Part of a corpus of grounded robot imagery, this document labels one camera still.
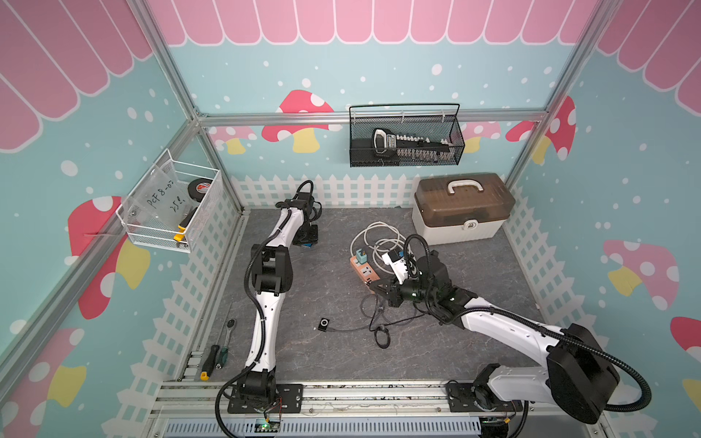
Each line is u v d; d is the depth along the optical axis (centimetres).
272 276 69
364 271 97
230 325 87
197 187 80
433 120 91
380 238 109
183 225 64
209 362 80
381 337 84
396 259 70
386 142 89
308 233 97
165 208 69
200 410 74
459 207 93
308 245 106
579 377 41
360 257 97
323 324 87
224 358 81
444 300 63
